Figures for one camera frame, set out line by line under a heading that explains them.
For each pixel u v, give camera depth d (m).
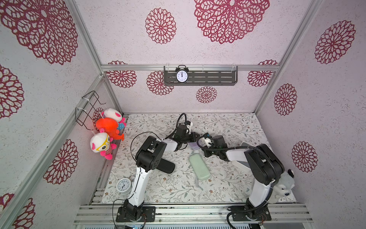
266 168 0.50
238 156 0.67
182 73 0.90
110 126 0.88
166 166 0.88
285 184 0.65
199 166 0.89
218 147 0.78
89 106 0.80
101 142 0.80
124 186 0.80
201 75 0.93
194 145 0.92
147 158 0.59
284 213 0.75
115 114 0.95
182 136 0.83
